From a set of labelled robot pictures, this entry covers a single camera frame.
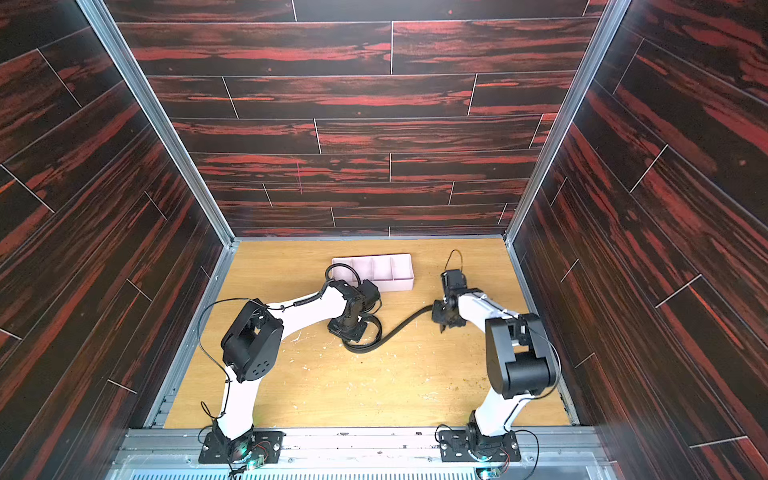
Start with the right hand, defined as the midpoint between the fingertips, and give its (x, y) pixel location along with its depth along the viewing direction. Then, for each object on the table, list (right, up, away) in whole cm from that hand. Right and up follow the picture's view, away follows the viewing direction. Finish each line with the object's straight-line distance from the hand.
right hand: (449, 315), depth 97 cm
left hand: (-32, -7, -5) cm, 33 cm away
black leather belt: (-24, -8, -7) cm, 26 cm away
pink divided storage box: (-19, +14, +8) cm, 25 cm away
